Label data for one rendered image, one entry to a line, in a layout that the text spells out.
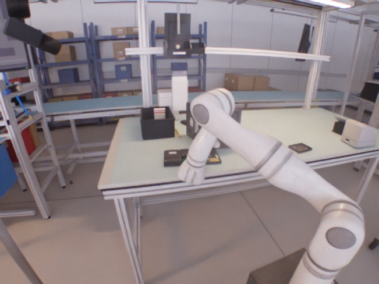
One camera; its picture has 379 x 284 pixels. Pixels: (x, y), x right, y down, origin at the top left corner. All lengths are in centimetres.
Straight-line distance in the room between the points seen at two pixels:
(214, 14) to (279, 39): 193
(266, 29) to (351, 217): 563
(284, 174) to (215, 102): 23
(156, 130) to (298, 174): 86
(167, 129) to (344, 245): 97
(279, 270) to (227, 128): 50
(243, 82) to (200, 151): 393
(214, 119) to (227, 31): 497
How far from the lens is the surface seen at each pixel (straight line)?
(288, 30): 634
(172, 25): 274
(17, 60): 165
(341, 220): 50
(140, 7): 157
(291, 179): 48
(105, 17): 512
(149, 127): 116
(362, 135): 143
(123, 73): 452
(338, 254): 55
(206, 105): 49
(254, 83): 466
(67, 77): 482
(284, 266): 78
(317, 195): 54
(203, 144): 62
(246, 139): 47
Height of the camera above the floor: 147
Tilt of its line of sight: 24 degrees down
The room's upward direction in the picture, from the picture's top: straight up
